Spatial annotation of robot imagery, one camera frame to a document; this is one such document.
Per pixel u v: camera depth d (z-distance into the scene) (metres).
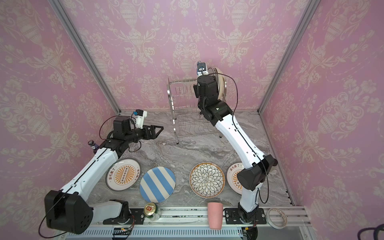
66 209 0.39
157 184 0.85
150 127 0.69
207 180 0.85
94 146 0.79
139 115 0.69
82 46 0.83
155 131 0.70
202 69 0.57
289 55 0.87
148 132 0.69
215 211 0.71
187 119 1.10
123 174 0.88
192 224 0.73
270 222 0.71
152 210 0.67
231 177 0.87
